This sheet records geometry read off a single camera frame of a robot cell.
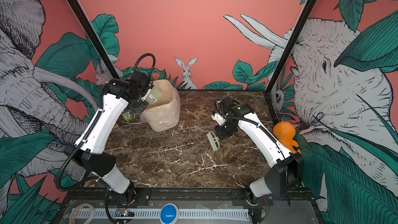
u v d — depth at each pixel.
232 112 0.54
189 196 0.75
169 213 0.69
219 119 0.71
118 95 0.47
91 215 0.69
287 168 0.40
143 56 0.59
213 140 0.83
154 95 0.80
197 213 0.70
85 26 0.84
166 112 0.80
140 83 0.57
